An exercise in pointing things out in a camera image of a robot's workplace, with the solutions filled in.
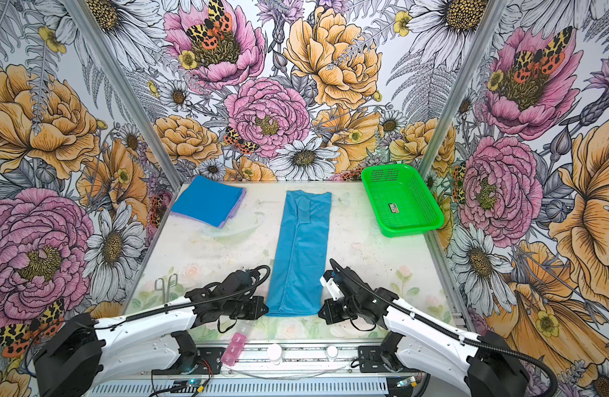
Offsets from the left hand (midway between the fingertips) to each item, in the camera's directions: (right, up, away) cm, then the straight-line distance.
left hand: (264, 317), depth 81 cm
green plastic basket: (+56, +39, +36) cm, 77 cm away
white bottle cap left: (+5, -5, -11) cm, 13 cm away
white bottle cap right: (+21, -5, -11) cm, 24 cm away
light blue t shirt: (+11, +11, +11) cm, 19 cm away
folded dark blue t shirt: (-31, +38, +31) cm, 58 cm away
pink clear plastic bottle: (-7, -5, -5) cm, 10 cm away
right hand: (+19, 0, -4) cm, 19 cm away
